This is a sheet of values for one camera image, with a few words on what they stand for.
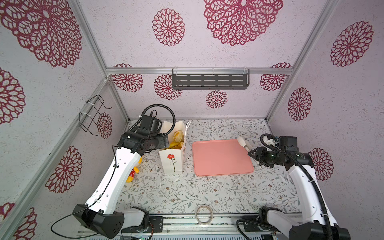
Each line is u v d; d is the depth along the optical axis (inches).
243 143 31.8
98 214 14.5
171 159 30.8
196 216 30.1
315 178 18.2
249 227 28.7
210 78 37.3
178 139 33.5
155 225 28.9
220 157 38.9
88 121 30.2
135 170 34.5
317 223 15.0
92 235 16.9
